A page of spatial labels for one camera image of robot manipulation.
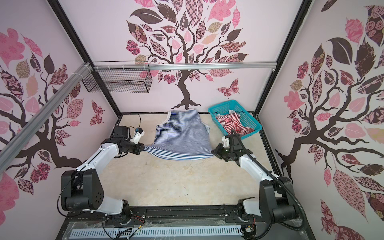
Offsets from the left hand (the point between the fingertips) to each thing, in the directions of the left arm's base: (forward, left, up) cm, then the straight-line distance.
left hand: (142, 149), depth 89 cm
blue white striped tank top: (+15, -24, -8) cm, 30 cm away
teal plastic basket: (+26, -71, -2) cm, 76 cm away
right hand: (-2, -42, +3) cm, 42 cm away
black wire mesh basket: (+40, +7, +25) cm, 47 cm away
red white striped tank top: (+25, -59, -2) cm, 64 cm away
